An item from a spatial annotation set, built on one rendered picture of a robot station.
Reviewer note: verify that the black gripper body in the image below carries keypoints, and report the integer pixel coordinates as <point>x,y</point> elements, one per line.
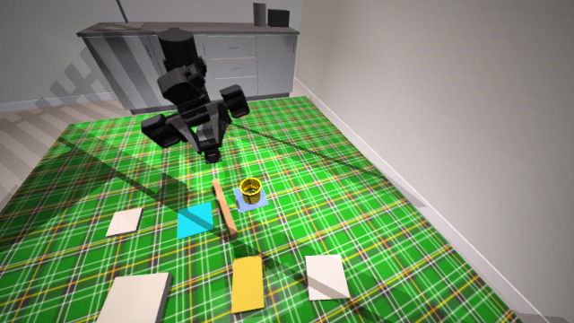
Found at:
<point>194,114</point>

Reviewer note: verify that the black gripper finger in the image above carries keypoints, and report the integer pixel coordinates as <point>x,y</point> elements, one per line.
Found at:
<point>184,132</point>
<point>220,119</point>

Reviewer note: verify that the brown flat bar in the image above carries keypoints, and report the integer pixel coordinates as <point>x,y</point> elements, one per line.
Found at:
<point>225,209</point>

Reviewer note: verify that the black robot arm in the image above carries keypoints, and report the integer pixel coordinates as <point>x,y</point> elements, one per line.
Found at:
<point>184,80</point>

